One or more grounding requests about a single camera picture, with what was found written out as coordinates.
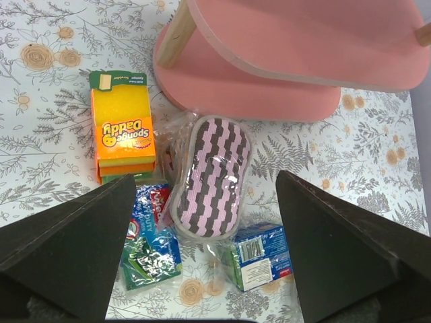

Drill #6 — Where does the floral patterned table mat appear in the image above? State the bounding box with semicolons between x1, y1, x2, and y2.
1;1;429;322

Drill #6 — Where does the middle blue green sponge pack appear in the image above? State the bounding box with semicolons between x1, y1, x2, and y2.
215;222;293;292

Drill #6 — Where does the left blue green sponge pack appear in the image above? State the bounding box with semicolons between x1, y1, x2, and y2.
120;184;182;292

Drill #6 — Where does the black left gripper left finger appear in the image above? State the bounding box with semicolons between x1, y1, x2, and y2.
1;175;136;320

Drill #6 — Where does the blue green sponge pack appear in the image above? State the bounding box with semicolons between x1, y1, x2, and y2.
120;184;182;292
215;222;293;292

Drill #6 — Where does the striped pink sponge pack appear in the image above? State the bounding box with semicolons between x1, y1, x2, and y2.
168;116;253;241

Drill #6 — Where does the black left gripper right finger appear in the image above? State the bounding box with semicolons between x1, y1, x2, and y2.
276;171;430;322

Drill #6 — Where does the orange sponge pack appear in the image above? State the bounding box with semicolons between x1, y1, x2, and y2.
89;70;156;183

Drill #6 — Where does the pink three-tier shelf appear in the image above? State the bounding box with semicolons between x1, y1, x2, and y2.
154;1;430;122

